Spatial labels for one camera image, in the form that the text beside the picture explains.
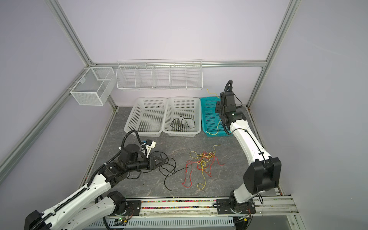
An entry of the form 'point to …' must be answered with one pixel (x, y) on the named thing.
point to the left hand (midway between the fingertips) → (164, 163)
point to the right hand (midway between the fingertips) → (224, 103)
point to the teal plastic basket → (212, 126)
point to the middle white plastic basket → (182, 117)
